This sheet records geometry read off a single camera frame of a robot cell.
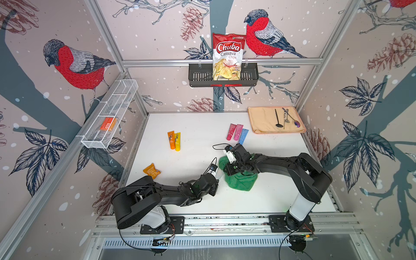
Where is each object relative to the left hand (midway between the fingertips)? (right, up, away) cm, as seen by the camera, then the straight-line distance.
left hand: (219, 179), depth 86 cm
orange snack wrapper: (-39, +3, +4) cm, 39 cm away
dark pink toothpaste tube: (+9, +26, +23) cm, 35 cm away
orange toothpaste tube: (-31, +22, +20) cm, 43 cm away
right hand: (+4, +4, +5) cm, 8 cm away
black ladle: (+44, +30, +27) cm, 60 cm away
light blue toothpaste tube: (+17, +22, +20) cm, 35 cm away
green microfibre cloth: (+12, -1, +1) cm, 12 cm away
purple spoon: (+57, +31, +28) cm, 71 cm away
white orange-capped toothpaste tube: (0, +3, +2) cm, 4 cm away
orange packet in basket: (-50, +30, -15) cm, 61 cm away
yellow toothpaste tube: (-27, +21, +19) cm, 39 cm away
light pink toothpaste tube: (+15, +27, +24) cm, 39 cm away
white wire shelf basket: (-55, +40, -3) cm, 68 cm away
